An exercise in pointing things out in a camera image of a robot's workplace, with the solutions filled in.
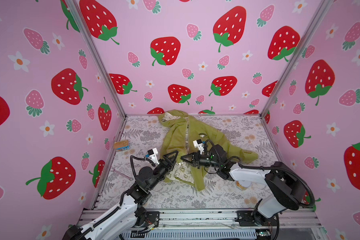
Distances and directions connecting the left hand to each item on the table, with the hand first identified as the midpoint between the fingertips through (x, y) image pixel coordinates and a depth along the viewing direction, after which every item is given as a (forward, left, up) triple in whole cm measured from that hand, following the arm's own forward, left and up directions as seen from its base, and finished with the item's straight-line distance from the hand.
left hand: (178, 154), depth 70 cm
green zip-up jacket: (+29, -1, -21) cm, 36 cm away
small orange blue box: (+19, +41, -22) cm, 50 cm away
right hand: (0, -1, -4) cm, 4 cm away
